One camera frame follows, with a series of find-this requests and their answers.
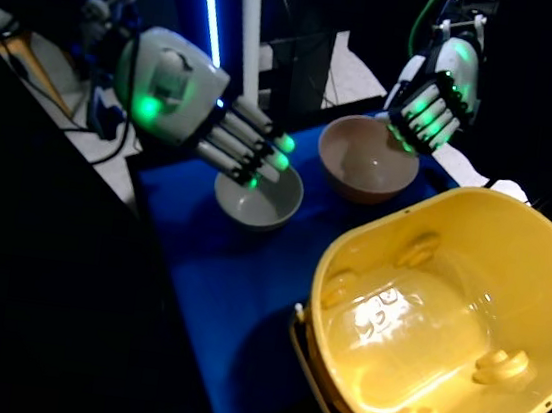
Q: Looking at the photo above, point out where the white post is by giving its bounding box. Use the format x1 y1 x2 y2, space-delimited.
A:
225 0 273 108

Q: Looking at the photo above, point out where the green cable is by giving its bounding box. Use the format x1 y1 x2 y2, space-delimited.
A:
406 0 447 61

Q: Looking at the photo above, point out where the small grey bowl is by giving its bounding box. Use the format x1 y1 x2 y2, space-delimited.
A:
209 156 308 236

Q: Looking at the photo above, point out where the large pink bowl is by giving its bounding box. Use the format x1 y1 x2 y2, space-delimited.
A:
311 110 426 210

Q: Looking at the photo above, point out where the yellow plastic bucket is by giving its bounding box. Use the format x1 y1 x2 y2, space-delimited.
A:
294 168 552 413

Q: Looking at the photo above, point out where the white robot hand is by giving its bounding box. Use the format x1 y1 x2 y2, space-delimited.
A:
102 21 310 193
377 28 490 164

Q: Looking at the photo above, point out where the black cable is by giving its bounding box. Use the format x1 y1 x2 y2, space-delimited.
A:
59 28 143 170

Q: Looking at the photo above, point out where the wooden bar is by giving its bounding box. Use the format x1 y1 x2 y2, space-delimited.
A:
0 29 84 118

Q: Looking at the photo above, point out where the blue table cloth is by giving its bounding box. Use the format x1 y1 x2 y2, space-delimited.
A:
102 81 469 413

